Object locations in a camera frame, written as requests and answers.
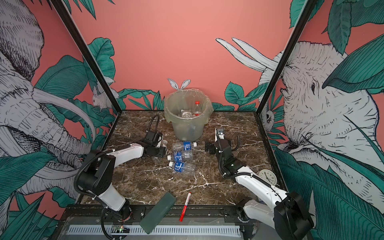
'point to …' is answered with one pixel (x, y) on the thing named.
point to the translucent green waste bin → (188, 129)
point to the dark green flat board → (157, 212)
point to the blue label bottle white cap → (182, 166)
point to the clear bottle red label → (197, 112)
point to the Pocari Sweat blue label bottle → (182, 155)
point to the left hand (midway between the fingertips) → (161, 148)
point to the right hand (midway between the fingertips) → (212, 136)
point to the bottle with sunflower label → (186, 114)
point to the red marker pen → (182, 215)
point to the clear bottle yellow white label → (164, 143)
